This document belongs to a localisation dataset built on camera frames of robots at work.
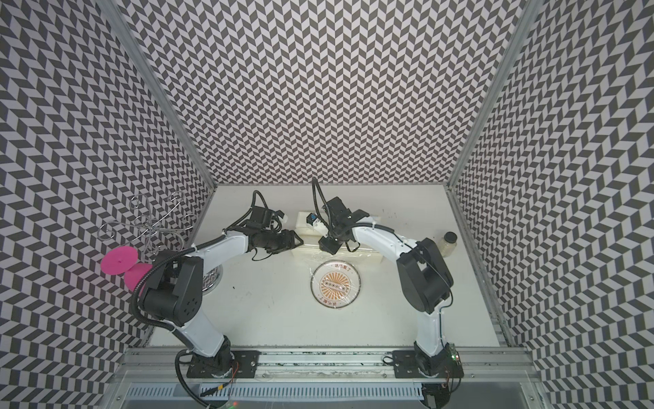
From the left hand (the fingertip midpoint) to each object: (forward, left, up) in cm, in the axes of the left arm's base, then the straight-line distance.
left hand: (296, 245), depth 92 cm
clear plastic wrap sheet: (-11, -14, -5) cm, 19 cm away
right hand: (-2, -11, +2) cm, 12 cm away
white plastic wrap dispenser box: (-3, -6, -1) cm, 7 cm away
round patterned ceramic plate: (-12, -14, -6) cm, 20 cm away
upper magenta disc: (-20, +36, +27) cm, 49 cm away
